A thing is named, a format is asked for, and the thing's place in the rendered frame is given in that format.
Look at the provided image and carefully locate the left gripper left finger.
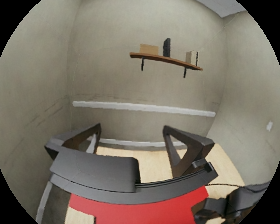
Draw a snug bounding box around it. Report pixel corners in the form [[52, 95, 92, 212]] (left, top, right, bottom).
[[49, 123, 101, 154]]

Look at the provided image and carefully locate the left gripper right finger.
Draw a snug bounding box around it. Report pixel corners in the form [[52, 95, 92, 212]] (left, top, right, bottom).
[[162, 125, 215, 178]]

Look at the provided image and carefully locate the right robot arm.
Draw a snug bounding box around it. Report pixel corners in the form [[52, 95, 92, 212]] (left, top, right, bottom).
[[191, 180, 271, 224]]

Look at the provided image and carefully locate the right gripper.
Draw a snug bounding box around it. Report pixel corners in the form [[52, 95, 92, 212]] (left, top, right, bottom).
[[193, 215, 211, 224]]

